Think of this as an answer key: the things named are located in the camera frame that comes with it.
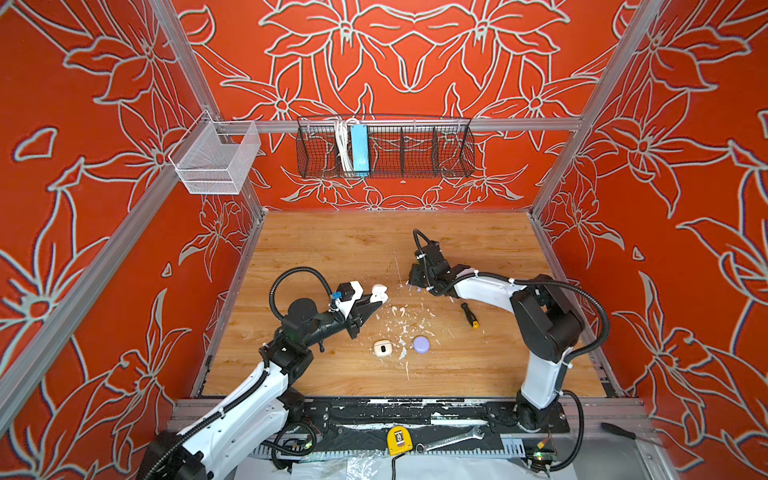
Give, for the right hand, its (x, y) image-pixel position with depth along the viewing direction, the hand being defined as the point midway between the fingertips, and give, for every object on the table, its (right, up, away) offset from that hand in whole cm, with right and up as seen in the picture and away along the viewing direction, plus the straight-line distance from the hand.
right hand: (410, 272), depth 95 cm
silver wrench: (+14, -37, -24) cm, 46 cm away
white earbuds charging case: (-10, -2, -27) cm, 28 cm away
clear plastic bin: (-62, +37, -2) cm, 73 cm away
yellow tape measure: (-5, -36, -27) cm, 46 cm away
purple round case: (+2, -19, -12) cm, 23 cm away
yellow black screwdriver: (+18, -13, -6) cm, 23 cm away
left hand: (-10, -3, -25) cm, 27 cm away
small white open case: (-9, -20, -13) cm, 25 cm away
